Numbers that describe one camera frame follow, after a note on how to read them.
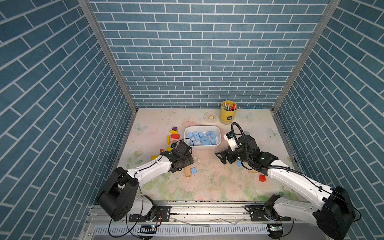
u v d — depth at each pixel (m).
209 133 1.04
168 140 1.00
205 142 0.99
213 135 1.02
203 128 1.03
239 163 0.70
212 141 0.99
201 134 1.04
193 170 0.87
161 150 0.96
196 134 1.02
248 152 0.60
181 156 0.67
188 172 0.85
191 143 1.00
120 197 0.42
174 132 1.05
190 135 1.02
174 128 1.07
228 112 1.02
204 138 1.03
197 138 1.01
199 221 0.73
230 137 0.69
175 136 1.04
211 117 1.16
